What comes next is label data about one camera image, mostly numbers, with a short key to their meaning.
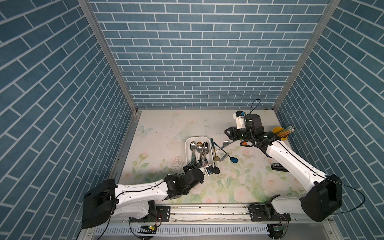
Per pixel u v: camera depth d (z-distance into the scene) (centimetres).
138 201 47
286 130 90
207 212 75
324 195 40
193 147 96
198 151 94
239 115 71
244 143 70
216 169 89
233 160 91
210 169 67
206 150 94
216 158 91
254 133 60
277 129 96
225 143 99
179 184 59
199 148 94
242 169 89
